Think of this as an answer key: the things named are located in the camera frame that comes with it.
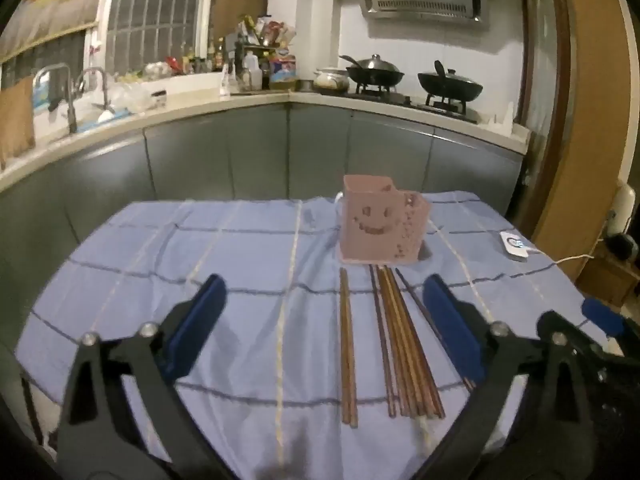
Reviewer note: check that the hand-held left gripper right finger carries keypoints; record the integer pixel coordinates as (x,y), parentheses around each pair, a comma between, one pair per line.
(452,325)

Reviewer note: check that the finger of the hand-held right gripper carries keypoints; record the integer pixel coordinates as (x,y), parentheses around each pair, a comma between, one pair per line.
(602,317)

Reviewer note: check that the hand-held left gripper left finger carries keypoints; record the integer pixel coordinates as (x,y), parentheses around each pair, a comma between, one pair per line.
(197,320)

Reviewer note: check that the bunch of wooden chopsticks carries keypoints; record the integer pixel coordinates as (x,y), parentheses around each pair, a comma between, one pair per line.
(347,350)

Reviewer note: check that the pink smiley utensil holder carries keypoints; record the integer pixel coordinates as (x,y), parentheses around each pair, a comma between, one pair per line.
(372,220)

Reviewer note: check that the wooden crate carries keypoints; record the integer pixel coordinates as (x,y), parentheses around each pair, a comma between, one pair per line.
(607,275)

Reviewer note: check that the blue plaid tablecloth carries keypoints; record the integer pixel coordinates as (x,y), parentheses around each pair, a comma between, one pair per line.
(225,240)

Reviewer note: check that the white square plug device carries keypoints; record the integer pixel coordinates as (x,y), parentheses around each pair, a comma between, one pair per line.
(514,246)

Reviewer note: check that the grey kitchen cabinets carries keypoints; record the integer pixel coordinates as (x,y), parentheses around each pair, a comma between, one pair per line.
(200,160)

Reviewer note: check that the gas stove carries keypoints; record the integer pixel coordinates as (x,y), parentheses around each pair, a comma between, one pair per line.
(400,97)

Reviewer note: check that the clear plastic bag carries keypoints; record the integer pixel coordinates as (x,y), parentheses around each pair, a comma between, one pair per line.
(127,96)

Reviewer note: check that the black wok with lid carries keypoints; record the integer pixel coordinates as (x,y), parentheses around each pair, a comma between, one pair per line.
(450,85)
(375,74)

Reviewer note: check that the white plastic bottle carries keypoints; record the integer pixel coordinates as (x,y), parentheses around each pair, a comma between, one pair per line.
(252,74)

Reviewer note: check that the small steel faucet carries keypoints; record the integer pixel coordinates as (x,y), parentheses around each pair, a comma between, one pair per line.
(97,85)

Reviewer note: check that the row of sauce bottles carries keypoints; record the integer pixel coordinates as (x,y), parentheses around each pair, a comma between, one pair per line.
(202,60)

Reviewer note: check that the tall steel faucet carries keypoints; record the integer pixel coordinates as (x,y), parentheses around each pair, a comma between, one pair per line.
(62,90)

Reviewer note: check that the wooden cutting board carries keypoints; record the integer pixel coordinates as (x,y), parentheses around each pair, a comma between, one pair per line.
(16,122)

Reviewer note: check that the steel pot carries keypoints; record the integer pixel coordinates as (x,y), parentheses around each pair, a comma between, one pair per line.
(331,80)

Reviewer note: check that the seasoning rack with packets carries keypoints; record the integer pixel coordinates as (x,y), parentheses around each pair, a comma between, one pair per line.
(270,55)

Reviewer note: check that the window with metal grille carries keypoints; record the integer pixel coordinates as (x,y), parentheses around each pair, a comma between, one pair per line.
(155,10)

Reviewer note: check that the patterned window blind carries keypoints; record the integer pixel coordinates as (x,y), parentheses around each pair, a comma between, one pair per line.
(50,5)

